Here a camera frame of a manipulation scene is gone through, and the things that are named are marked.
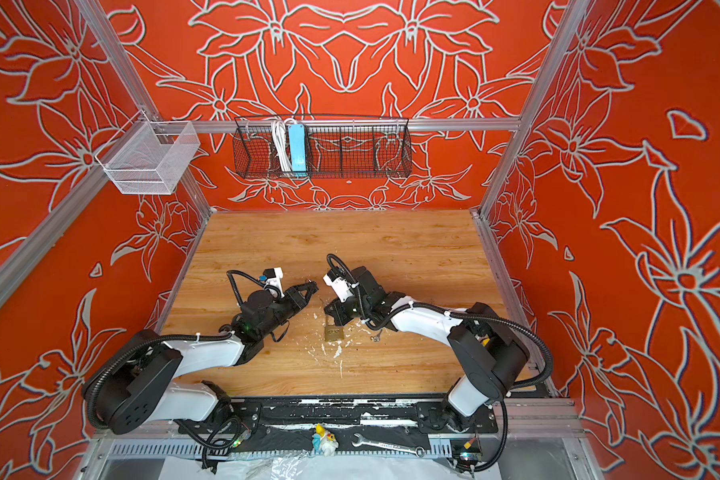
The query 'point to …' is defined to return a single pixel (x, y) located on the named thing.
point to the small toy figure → (324, 442)
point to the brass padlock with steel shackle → (333, 333)
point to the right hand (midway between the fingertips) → (321, 310)
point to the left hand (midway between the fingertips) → (316, 285)
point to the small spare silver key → (377, 337)
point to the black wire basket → (337, 147)
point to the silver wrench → (419, 451)
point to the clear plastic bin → (148, 157)
